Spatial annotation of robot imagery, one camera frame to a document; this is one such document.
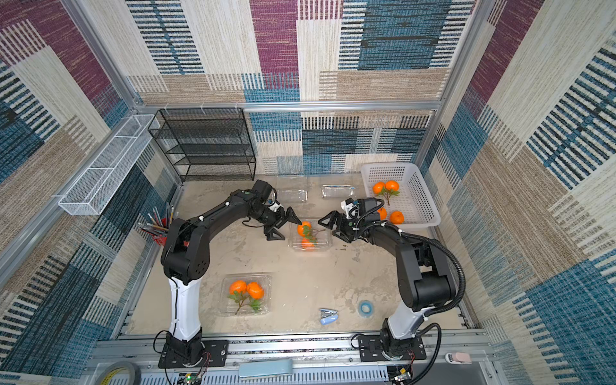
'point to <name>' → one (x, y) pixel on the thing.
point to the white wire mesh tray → (91, 194)
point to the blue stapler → (328, 316)
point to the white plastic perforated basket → (415, 200)
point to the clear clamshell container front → (228, 307)
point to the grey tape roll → (105, 375)
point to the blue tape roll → (366, 309)
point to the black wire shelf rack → (205, 141)
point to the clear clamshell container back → (337, 190)
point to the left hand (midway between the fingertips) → (296, 229)
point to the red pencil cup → (158, 227)
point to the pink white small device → (458, 358)
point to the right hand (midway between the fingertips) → (328, 229)
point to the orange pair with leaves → (388, 188)
